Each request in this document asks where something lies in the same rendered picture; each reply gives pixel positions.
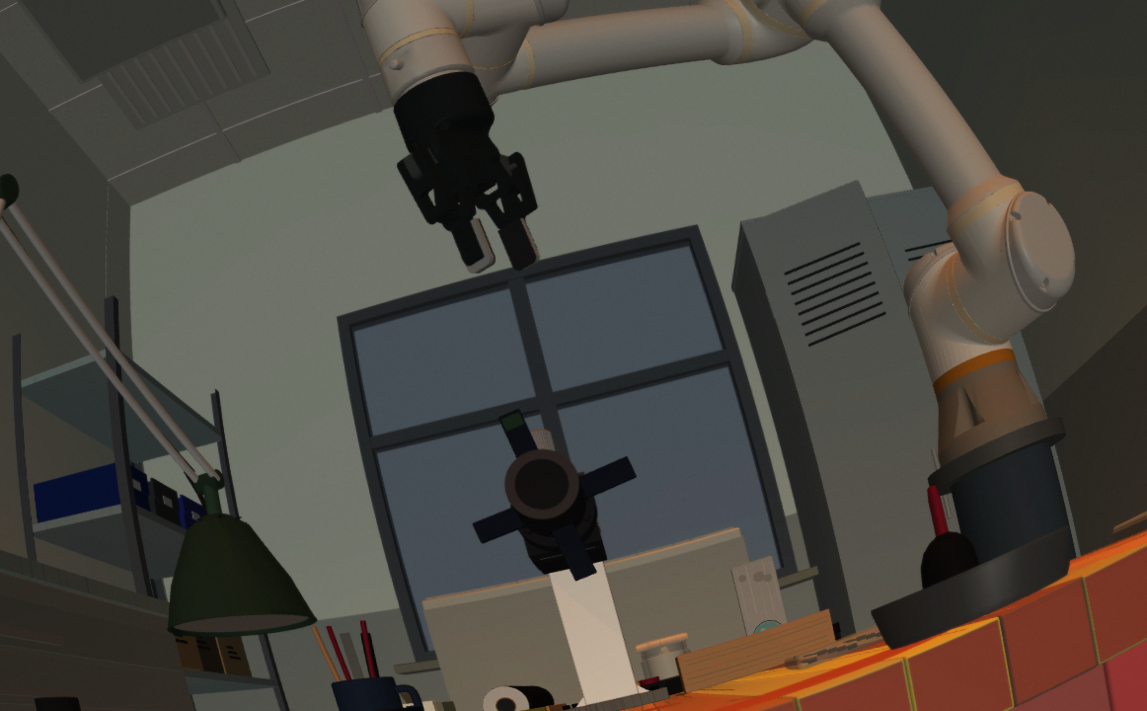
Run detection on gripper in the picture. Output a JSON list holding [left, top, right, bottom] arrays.
[[394, 71, 541, 275]]

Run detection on dark green shutter blade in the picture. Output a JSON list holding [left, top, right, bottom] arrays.
[[497, 410, 537, 457]]

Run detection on white projector stand block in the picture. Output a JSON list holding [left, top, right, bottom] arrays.
[[551, 565, 640, 705]]

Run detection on black tape roll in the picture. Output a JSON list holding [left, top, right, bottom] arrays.
[[482, 684, 556, 711]]

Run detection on dark framed window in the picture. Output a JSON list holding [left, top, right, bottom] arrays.
[[337, 225, 798, 663]]

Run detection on ceiling vent grille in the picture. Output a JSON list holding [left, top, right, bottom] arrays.
[[98, 24, 271, 130]]

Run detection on grey vented locker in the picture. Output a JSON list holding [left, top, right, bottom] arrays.
[[731, 181, 959, 633]]

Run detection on large grey box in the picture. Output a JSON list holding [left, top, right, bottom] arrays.
[[422, 526, 748, 708]]

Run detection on grey metal shelf unit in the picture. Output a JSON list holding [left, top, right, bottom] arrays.
[[11, 296, 288, 711]]

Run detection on green desk lamp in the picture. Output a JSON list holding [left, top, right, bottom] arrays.
[[0, 175, 318, 636]]

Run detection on white card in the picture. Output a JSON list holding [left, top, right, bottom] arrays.
[[731, 556, 788, 635]]

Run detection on orange pencil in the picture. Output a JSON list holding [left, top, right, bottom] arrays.
[[311, 626, 341, 682]]

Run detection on dark jar with white lid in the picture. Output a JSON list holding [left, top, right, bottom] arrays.
[[636, 633, 691, 688]]

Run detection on dark blue mug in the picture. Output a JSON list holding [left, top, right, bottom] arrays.
[[332, 676, 424, 711]]

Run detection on blue storage box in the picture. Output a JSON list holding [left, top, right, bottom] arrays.
[[34, 464, 151, 523]]

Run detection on wooden block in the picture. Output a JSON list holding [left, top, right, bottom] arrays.
[[677, 609, 837, 692]]

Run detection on brown cardboard boxes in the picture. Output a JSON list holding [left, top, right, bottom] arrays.
[[176, 634, 253, 678]]

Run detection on grey flat metal tool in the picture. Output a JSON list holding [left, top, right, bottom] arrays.
[[784, 632, 892, 672]]

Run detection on grey side cabinet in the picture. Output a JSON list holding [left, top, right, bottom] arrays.
[[0, 533, 201, 711]]

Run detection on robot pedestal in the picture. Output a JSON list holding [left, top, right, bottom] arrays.
[[872, 417, 1078, 650]]

